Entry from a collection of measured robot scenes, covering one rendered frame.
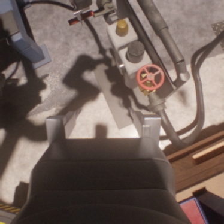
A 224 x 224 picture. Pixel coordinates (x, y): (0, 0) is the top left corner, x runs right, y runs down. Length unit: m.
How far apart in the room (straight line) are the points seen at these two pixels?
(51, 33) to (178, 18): 0.83
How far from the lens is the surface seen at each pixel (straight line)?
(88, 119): 0.93
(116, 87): 0.93
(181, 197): 0.48
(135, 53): 0.45
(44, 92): 1.06
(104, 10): 0.58
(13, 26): 1.00
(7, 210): 0.81
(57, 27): 1.23
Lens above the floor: 0.90
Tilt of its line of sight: 81 degrees down
